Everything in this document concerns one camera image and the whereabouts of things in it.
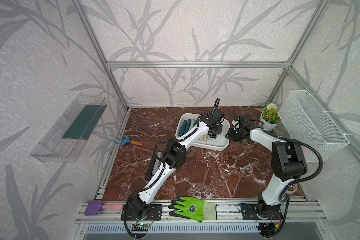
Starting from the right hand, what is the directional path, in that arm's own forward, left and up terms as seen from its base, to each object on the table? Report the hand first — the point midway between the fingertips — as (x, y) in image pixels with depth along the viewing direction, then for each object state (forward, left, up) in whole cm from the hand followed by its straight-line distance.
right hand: (226, 134), depth 98 cm
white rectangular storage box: (-3, +3, -5) cm, 6 cm away
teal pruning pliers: (+7, +29, -1) cm, 30 cm away
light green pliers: (-1, +17, -3) cm, 17 cm away
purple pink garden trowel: (-40, +74, -6) cm, 85 cm away
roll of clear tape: (-35, -31, -6) cm, 47 cm away
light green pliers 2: (-1, +10, -3) cm, 11 cm away
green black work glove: (-42, +24, -3) cm, 48 cm away
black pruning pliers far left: (-21, +47, -2) cm, 52 cm away
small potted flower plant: (+7, -27, +10) cm, 30 cm away
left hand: (+3, +5, +1) cm, 6 cm away
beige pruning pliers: (-1, +14, -2) cm, 14 cm away
